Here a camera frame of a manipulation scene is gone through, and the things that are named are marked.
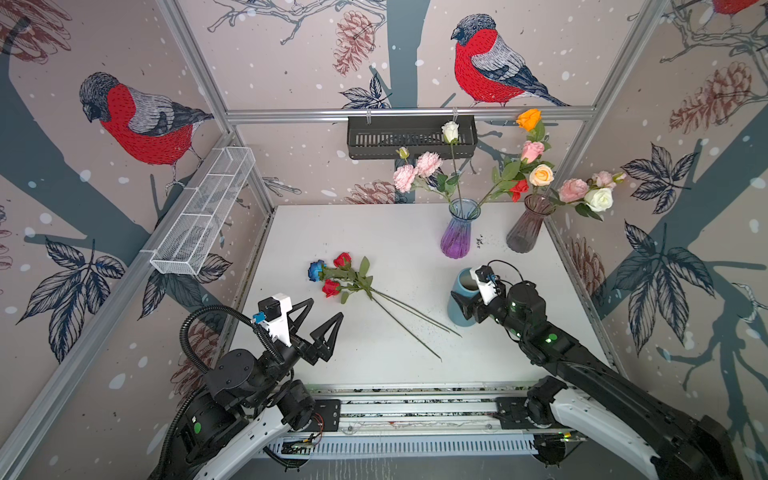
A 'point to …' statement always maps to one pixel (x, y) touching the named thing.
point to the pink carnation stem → (575, 189)
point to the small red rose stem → (344, 261)
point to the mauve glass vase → (523, 235)
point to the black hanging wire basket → (379, 137)
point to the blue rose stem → (318, 271)
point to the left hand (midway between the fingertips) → (324, 311)
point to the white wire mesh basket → (188, 238)
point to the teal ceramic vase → (464, 285)
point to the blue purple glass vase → (456, 238)
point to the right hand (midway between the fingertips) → (461, 287)
